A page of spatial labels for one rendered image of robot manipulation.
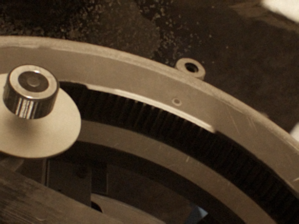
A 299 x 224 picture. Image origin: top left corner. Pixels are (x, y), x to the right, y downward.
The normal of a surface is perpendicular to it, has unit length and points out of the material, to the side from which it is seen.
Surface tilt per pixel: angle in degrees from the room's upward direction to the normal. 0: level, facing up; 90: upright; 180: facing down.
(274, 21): 0
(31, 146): 90
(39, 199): 90
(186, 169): 48
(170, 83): 90
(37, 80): 90
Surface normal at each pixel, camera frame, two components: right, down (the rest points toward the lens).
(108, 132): 0.18, 0.11
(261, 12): 0.13, 0.72
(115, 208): 0.32, -0.69
